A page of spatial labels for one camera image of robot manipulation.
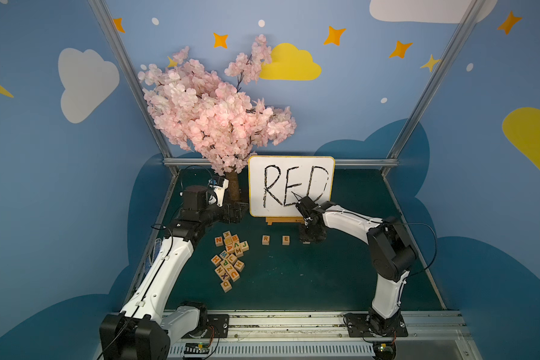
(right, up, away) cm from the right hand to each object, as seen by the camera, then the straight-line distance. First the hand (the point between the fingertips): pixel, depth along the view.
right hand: (308, 237), depth 94 cm
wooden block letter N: (-38, -2, -2) cm, 38 cm away
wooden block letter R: (-18, -1, -1) cm, 18 cm away
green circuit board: (-40, -32, -22) cm, 56 cm away
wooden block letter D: (-32, -15, -14) cm, 38 cm away
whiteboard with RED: (-14, +23, -4) cm, 27 cm away
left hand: (-28, +16, -16) cm, 36 cm away
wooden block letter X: (-33, -12, -12) cm, 37 cm away
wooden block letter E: (-9, -1, -1) cm, 10 cm away
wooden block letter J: (-27, -3, -4) cm, 27 cm away
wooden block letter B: (-31, -1, -1) cm, 31 cm away
